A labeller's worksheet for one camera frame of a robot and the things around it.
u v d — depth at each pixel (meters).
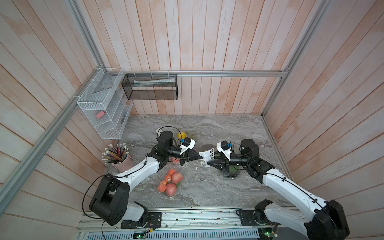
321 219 0.39
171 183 0.82
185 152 0.65
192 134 1.03
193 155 0.67
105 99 0.78
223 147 0.61
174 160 0.71
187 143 0.60
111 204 0.42
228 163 0.63
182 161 0.65
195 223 0.73
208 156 0.68
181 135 0.99
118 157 0.85
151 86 1.03
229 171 0.75
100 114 0.82
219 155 0.70
